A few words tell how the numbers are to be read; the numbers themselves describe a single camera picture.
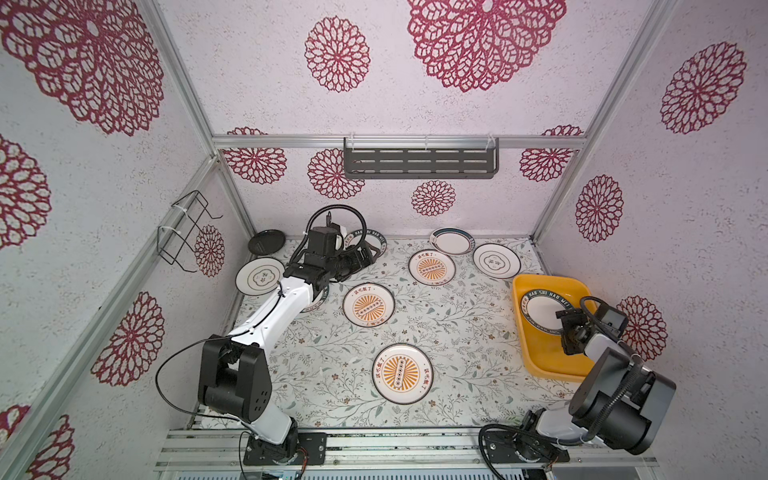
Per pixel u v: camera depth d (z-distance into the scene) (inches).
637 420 16.8
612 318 27.0
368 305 39.5
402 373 33.7
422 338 36.8
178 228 29.8
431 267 43.6
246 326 18.9
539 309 38.6
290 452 26.0
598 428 16.5
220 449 29.5
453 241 47.7
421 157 37.4
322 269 25.2
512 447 28.7
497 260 44.7
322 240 25.0
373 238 47.6
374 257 31.0
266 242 48.5
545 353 35.1
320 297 40.4
